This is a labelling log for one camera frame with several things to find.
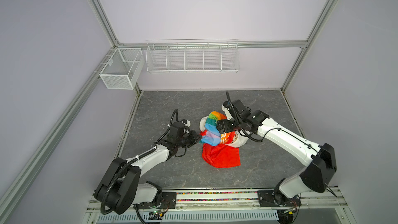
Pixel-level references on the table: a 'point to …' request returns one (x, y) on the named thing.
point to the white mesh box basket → (123, 69)
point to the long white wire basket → (193, 56)
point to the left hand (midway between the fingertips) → (203, 138)
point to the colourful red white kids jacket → (220, 150)
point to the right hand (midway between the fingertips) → (224, 126)
